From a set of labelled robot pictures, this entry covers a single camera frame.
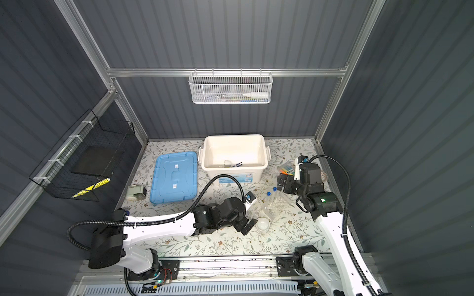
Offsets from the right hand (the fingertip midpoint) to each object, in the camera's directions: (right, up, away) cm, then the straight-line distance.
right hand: (291, 180), depth 75 cm
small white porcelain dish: (-29, +6, +30) cm, 42 cm away
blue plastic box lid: (-58, -2, +27) cm, 64 cm away
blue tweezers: (-22, +5, +29) cm, 37 cm away
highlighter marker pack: (+6, +2, +29) cm, 30 cm away
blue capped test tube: (-5, -8, +8) cm, 12 cm away
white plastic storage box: (-18, +10, +36) cm, 41 cm away
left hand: (-17, -13, +1) cm, 21 cm away
